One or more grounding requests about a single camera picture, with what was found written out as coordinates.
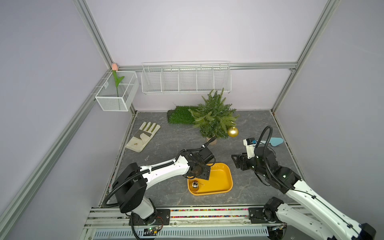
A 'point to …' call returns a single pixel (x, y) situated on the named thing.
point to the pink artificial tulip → (117, 80)
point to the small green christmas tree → (214, 117)
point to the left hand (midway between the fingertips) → (202, 175)
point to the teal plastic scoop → (276, 141)
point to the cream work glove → (140, 139)
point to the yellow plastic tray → (220, 180)
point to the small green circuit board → (149, 232)
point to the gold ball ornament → (233, 132)
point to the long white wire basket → (186, 77)
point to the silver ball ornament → (195, 184)
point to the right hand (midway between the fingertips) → (237, 154)
